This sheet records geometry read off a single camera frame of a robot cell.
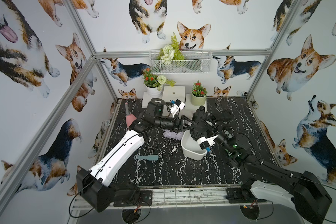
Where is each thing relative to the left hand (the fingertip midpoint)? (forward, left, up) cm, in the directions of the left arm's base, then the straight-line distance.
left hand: (193, 124), depth 62 cm
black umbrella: (+26, -27, -31) cm, 49 cm away
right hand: (+4, -5, 0) cm, 7 cm away
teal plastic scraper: (-1, +23, -35) cm, 42 cm away
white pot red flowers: (+35, +21, -6) cm, 41 cm away
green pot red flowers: (+27, -7, -9) cm, 29 cm away
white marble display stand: (+34, +10, -14) cm, 37 cm away
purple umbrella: (+12, +6, -32) cm, 35 cm away
